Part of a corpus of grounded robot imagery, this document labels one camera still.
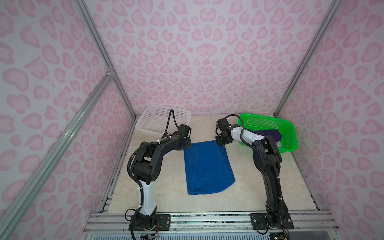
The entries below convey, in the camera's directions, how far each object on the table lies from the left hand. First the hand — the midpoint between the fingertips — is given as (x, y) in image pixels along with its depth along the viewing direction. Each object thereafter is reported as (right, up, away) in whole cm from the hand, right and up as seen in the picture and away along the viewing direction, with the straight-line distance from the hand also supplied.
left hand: (191, 143), depth 100 cm
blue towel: (+11, -15, -8) cm, 20 cm away
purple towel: (+60, +6, +7) cm, 60 cm away
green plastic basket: (+66, +5, +1) cm, 67 cm away
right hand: (+19, +2, +3) cm, 19 cm away
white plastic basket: (-30, +17, +16) cm, 38 cm away
